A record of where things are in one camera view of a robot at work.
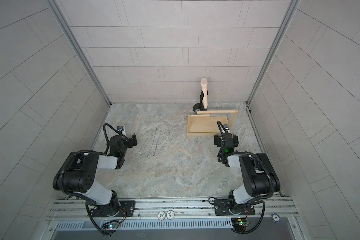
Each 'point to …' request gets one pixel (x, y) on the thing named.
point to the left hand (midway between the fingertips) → (129, 132)
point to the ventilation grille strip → (87, 225)
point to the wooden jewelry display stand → (204, 123)
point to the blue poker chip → (275, 217)
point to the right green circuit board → (239, 224)
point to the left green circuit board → (110, 226)
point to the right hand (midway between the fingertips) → (225, 132)
